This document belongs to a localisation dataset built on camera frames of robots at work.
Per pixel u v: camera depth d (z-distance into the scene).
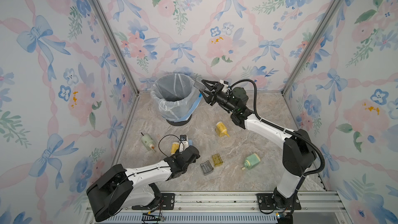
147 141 0.86
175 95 1.00
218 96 0.69
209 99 0.72
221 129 0.92
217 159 0.88
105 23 0.82
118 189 0.42
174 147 0.83
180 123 1.03
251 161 0.80
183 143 0.75
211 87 0.68
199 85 0.72
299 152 0.47
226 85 0.76
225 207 0.74
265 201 0.73
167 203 0.74
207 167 0.84
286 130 0.50
